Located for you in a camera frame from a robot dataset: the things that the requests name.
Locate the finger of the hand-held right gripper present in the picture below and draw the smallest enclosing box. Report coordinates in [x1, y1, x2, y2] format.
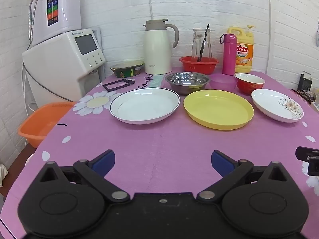
[296, 146, 319, 176]

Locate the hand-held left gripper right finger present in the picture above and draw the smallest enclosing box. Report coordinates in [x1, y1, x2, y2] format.
[198, 151, 291, 203]

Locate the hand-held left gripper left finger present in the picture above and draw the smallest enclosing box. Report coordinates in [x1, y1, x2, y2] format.
[37, 150, 130, 203]

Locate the stainless steel bowl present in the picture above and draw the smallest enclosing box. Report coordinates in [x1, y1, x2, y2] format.
[165, 72, 210, 95]

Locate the yellow plastic plate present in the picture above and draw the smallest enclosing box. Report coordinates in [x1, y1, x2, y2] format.
[183, 90, 255, 130]

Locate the pink floral tablecloth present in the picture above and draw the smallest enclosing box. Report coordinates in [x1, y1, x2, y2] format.
[0, 66, 319, 239]

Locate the white floral plate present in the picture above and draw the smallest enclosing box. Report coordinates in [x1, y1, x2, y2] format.
[251, 89, 304, 123]

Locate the white blue-rimmed plate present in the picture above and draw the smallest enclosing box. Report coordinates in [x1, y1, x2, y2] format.
[110, 88, 180, 125]

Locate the dark cardboard box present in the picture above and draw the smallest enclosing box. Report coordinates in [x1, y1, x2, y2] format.
[298, 71, 313, 91]

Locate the orange plastic basin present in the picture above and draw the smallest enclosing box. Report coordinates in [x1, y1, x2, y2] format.
[18, 102, 76, 148]

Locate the purple plastic bowl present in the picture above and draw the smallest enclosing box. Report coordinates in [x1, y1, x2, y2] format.
[210, 73, 238, 90]

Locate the red ceramic bowl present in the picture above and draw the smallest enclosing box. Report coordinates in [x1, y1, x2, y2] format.
[235, 73, 265, 95]

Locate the white crumpled cloth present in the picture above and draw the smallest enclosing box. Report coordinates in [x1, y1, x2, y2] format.
[0, 164, 10, 187]

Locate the red plastic basket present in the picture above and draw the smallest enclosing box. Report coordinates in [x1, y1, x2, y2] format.
[179, 56, 220, 74]

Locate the yellow dish soap bottle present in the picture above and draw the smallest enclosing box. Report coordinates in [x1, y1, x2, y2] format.
[227, 25, 255, 74]

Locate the pink thermos bottle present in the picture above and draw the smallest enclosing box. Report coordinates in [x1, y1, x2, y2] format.
[219, 33, 238, 76]

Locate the white appliance with screen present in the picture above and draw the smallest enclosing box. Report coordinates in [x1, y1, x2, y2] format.
[22, 28, 106, 107]

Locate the black utensil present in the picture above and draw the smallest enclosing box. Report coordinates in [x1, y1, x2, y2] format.
[197, 24, 210, 63]

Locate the glass carafe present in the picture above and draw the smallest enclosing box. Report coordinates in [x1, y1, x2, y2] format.
[191, 28, 212, 61]

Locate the cream thermos jug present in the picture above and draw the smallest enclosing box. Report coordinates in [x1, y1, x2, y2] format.
[143, 19, 179, 75]

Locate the white water purifier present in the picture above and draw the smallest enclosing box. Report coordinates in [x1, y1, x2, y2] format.
[26, 0, 83, 46]

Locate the black rectangular ring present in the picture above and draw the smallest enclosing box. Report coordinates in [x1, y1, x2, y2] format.
[103, 79, 136, 92]

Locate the grey power cable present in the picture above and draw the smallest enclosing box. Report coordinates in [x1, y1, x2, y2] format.
[22, 60, 78, 102]

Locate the white wall pipe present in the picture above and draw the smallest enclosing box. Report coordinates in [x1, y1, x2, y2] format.
[265, 0, 273, 74]

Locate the chrome metal hose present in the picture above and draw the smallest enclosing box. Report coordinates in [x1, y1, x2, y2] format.
[28, 0, 35, 40]

